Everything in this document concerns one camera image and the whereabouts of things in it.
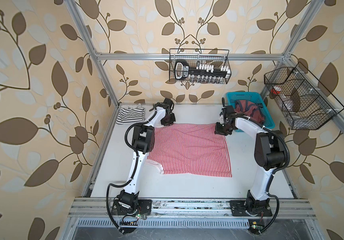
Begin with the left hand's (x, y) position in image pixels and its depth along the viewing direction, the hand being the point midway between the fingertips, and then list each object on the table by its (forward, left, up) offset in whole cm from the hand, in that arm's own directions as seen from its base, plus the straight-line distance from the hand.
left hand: (173, 121), depth 107 cm
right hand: (-11, -30, +3) cm, 32 cm away
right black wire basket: (-12, -67, +32) cm, 75 cm away
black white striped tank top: (+5, +34, 0) cm, 35 cm away
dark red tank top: (+9, -55, +6) cm, 56 cm away
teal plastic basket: (+21, -63, +6) cm, 67 cm away
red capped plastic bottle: (+4, -62, +27) cm, 68 cm away
